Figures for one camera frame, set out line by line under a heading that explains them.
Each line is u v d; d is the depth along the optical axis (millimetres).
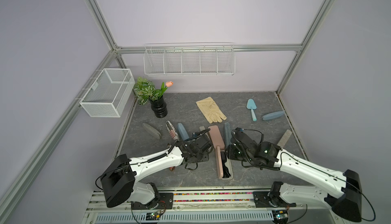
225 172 807
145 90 848
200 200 753
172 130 935
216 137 935
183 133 916
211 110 1091
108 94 829
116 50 933
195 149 611
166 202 738
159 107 1010
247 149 550
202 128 938
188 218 1573
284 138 890
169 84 890
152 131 936
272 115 1015
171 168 802
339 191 400
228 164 846
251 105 1119
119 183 410
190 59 986
